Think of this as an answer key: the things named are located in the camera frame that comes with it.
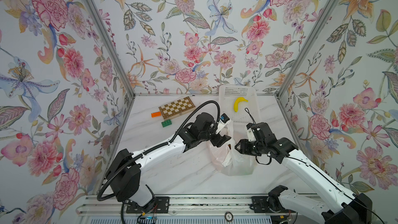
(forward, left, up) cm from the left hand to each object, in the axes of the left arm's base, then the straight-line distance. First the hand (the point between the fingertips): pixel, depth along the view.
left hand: (227, 134), depth 75 cm
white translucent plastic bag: (-9, 0, -10) cm, 13 cm away
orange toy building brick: (+28, +44, -20) cm, 56 cm away
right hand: (-3, -5, -6) cm, 9 cm away
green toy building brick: (+21, +35, -20) cm, 46 cm away
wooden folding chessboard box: (+33, +28, -18) cm, 47 cm away
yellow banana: (+37, -14, -19) cm, 44 cm away
